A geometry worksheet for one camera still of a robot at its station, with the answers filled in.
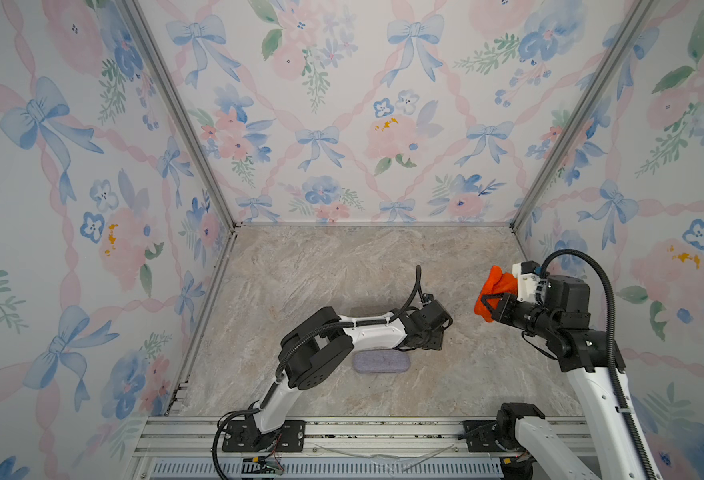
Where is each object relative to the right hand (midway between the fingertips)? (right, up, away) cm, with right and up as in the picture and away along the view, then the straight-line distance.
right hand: (487, 297), depth 72 cm
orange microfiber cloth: (+2, +3, -1) cm, 4 cm away
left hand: (-7, -14, +16) cm, 23 cm away
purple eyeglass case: (-25, -19, +11) cm, 33 cm away
